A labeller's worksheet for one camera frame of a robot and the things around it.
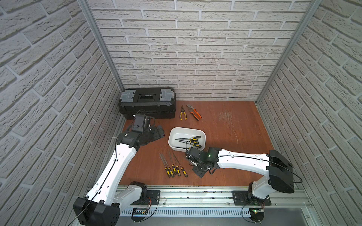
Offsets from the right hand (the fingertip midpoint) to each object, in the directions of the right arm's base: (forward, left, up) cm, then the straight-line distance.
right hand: (199, 169), depth 79 cm
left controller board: (-18, +34, -7) cm, 39 cm away
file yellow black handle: (+23, +1, -4) cm, 24 cm away
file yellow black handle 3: (+17, -1, -3) cm, 17 cm away
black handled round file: (+22, +4, -3) cm, 22 cm away
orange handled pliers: (+47, -2, -3) cm, 47 cm away
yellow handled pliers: (+48, +8, -4) cm, 49 cm away
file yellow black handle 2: (+19, 0, -4) cm, 20 cm away
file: (+3, +20, -4) cm, 20 cm away
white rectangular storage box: (+25, +12, -4) cm, 28 cm away
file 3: (+2, +10, -4) cm, 11 cm away
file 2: (+3, +13, -4) cm, 14 cm away
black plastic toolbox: (+43, +24, +13) cm, 51 cm away
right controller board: (-23, -27, -6) cm, 36 cm away
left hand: (+17, +21, +17) cm, 32 cm away
